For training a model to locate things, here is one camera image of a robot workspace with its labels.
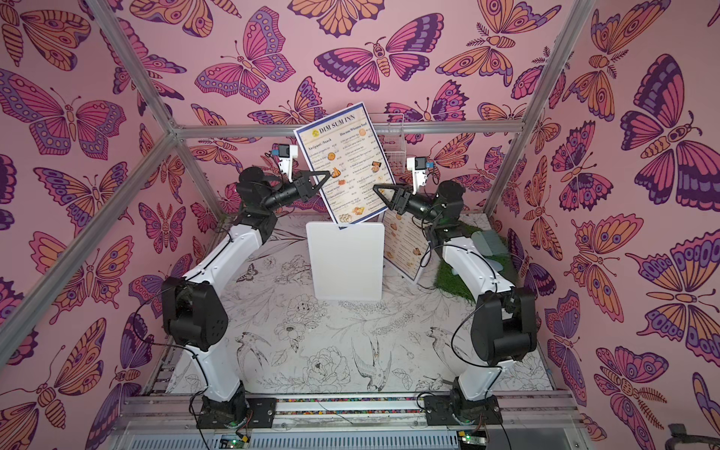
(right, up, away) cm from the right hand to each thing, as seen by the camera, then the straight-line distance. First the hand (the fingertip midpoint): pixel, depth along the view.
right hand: (381, 186), depth 73 cm
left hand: (-12, +3, 0) cm, 13 cm away
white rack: (-10, -21, +12) cm, 26 cm away
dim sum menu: (+9, -15, +21) cm, 27 cm away
